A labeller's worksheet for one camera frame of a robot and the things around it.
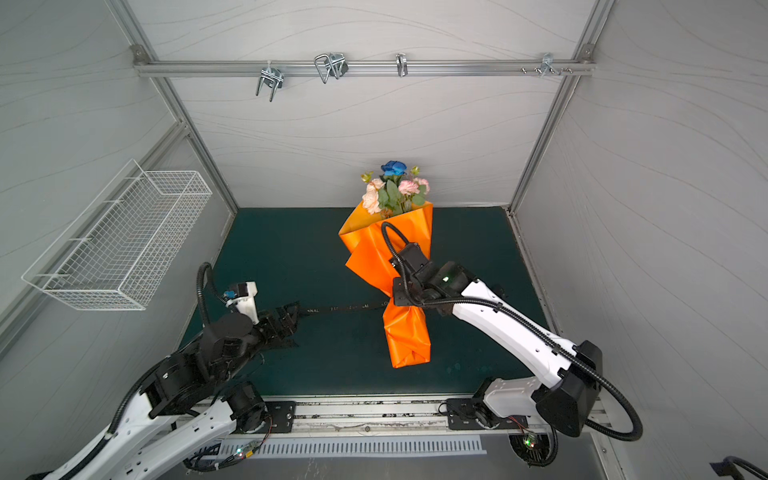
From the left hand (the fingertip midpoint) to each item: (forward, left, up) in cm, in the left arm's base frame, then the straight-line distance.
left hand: (292, 304), depth 70 cm
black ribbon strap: (+10, -8, -22) cm, 25 cm away
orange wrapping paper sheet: (+15, -19, +7) cm, 25 cm away
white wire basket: (+7, +40, +10) cm, 42 cm away
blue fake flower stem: (+35, -23, +12) cm, 44 cm away
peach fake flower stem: (+29, -17, +8) cm, 34 cm away
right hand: (+8, -27, -2) cm, 28 cm away
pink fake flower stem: (+33, -29, +7) cm, 45 cm away
